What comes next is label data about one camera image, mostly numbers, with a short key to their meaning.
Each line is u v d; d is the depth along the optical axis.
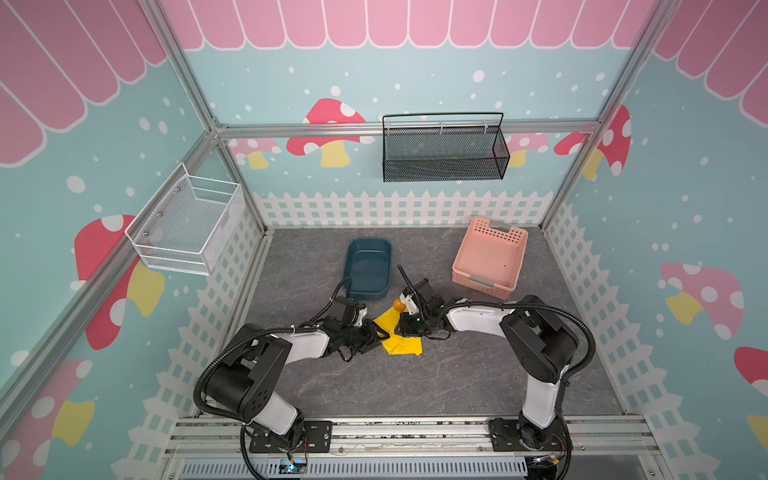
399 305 0.96
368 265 1.13
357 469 0.71
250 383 0.45
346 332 0.79
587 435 0.76
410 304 0.79
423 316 0.74
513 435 0.74
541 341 0.50
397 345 0.89
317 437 0.75
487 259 1.11
